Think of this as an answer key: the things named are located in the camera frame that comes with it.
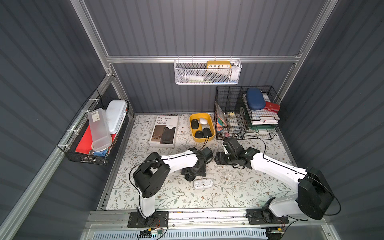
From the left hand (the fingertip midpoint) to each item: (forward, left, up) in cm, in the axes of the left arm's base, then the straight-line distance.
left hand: (196, 174), depth 88 cm
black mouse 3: (+28, -2, +1) cm, 28 cm away
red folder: (+2, +51, +29) cm, 58 cm away
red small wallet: (+35, -49, +22) cm, 64 cm away
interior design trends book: (+29, +23, +3) cm, 37 cm away
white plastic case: (+19, +41, +33) cm, 56 cm away
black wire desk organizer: (+35, -34, +16) cm, 52 cm away
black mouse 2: (+28, -8, +4) cm, 29 cm away
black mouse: (+39, +1, +1) cm, 39 cm away
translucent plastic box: (+7, +44, +31) cm, 55 cm away
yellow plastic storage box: (+36, -10, +3) cm, 37 cm away
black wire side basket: (-1, +52, +34) cm, 63 cm away
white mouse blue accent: (+38, -5, +4) cm, 39 cm away
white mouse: (-6, -3, +2) cm, 7 cm away
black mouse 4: (-2, +4, 0) cm, 5 cm away
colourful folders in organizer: (+37, -18, +7) cm, 42 cm away
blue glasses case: (+40, -39, +24) cm, 60 cm away
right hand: (+6, -15, +9) cm, 18 cm away
